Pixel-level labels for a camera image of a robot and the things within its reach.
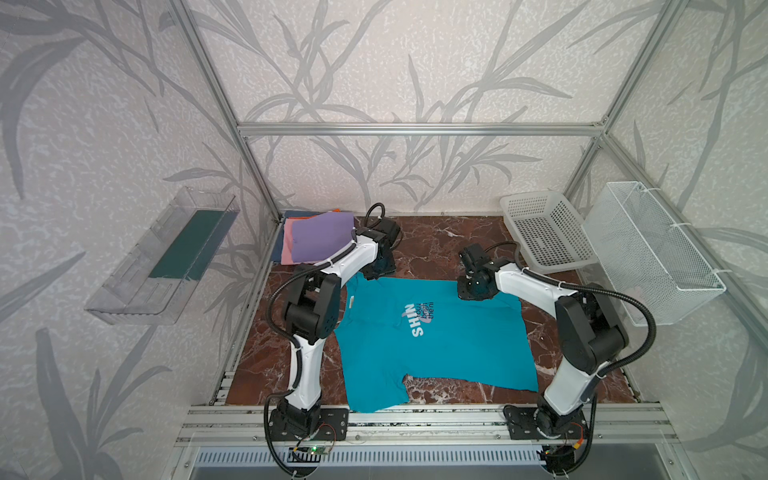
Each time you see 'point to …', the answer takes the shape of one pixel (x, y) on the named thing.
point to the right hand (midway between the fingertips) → (464, 284)
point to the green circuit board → (315, 449)
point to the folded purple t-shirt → (317, 237)
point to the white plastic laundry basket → (552, 235)
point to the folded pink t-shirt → (287, 242)
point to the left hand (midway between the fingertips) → (388, 263)
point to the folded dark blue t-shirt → (291, 214)
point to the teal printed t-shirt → (435, 330)
